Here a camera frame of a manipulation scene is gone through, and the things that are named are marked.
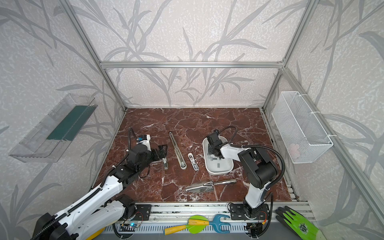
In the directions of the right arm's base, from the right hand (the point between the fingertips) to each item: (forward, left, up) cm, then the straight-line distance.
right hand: (214, 142), depth 99 cm
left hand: (-9, +29, +16) cm, 35 cm away
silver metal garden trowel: (-27, +5, 0) cm, 28 cm away
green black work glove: (-45, -37, +1) cm, 58 cm away
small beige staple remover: (-14, +31, 0) cm, 34 cm away
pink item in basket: (-16, -37, +21) cm, 45 cm away
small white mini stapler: (-13, +14, 0) cm, 19 cm away
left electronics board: (-46, +43, -1) cm, 63 cm away
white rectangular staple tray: (-15, 0, 0) cm, 15 cm away
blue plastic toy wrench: (-45, +2, +3) cm, 45 cm away
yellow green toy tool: (-45, +11, +2) cm, 47 cm away
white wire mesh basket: (-18, -34, +34) cm, 51 cm away
